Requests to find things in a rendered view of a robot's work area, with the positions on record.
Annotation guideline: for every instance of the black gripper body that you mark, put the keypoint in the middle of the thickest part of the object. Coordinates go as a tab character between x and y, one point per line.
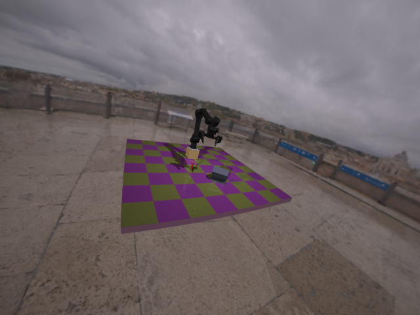
210	135

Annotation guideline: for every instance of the dark grey sloped panel with hole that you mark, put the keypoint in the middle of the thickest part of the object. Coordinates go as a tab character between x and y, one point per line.
219	175

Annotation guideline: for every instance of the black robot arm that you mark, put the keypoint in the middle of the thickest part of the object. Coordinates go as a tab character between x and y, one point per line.
212	123

